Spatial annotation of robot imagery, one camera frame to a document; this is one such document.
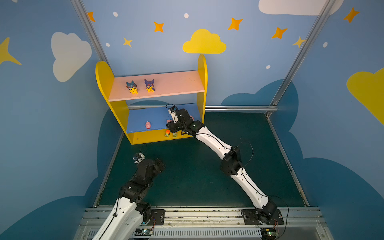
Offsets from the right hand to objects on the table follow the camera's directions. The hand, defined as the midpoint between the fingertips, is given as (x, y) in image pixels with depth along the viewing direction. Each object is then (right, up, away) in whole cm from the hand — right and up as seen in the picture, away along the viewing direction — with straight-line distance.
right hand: (170, 122), depth 94 cm
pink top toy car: (+2, -9, +11) cm, 14 cm away
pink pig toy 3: (+15, +3, +4) cm, 16 cm away
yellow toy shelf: (-25, +17, +22) cm, 37 cm away
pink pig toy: (-14, -2, -1) cm, 14 cm away
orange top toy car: (-3, -7, +10) cm, 13 cm away
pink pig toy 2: (-1, +1, +1) cm, 2 cm away
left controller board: (-9, -54, -23) cm, 59 cm away
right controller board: (+52, -55, -22) cm, 79 cm away
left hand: (-4, -23, -13) cm, 27 cm away
